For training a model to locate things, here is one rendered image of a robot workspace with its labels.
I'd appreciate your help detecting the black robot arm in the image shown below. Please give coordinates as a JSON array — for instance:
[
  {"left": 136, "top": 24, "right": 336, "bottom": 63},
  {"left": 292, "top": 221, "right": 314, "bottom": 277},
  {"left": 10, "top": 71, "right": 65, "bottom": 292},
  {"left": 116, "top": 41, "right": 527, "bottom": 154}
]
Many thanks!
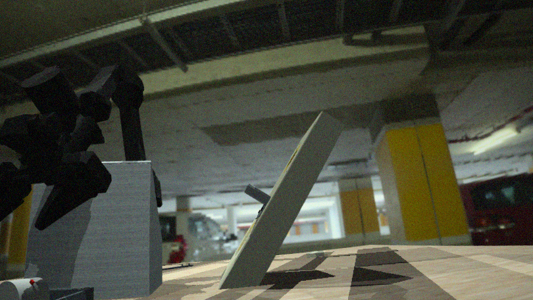
[{"left": 0, "top": 65, "right": 146, "bottom": 166}]

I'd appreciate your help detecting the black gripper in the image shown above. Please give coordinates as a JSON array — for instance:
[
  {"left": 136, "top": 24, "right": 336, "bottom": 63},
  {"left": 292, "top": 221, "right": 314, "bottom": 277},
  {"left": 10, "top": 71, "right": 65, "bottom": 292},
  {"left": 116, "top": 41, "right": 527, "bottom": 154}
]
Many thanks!
[{"left": 0, "top": 129, "right": 112, "bottom": 230}]

